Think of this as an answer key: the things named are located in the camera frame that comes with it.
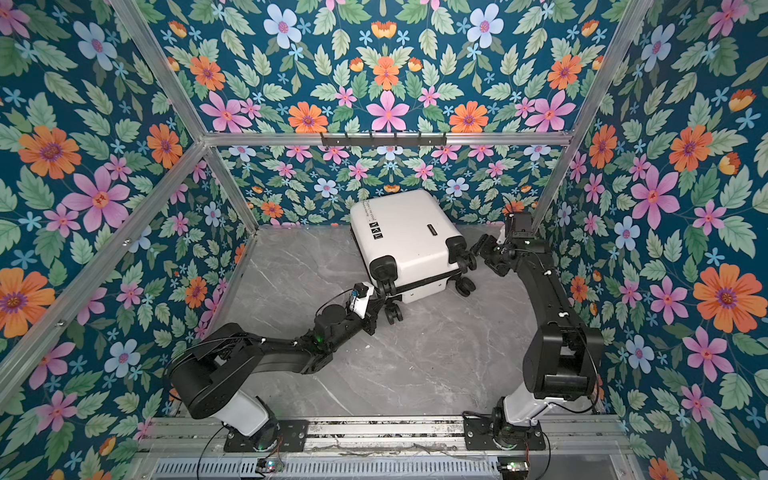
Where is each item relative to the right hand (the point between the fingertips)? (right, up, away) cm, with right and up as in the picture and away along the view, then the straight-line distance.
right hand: (481, 251), depth 86 cm
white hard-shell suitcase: (-20, 0, -1) cm, 20 cm away
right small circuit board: (+4, -52, -16) cm, 55 cm away
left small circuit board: (-55, -52, -16) cm, 77 cm away
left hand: (-27, -12, -4) cm, 30 cm away
